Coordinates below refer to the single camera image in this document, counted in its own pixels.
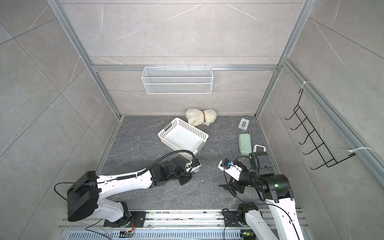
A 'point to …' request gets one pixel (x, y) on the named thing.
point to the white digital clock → (257, 148)
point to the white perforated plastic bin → (180, 135)
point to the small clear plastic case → (243, 124)
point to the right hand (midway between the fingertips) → (228, 173)
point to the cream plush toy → (197, 117)
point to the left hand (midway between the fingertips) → (195, 169)
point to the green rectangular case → (245, 142)
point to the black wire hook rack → (327, 159)
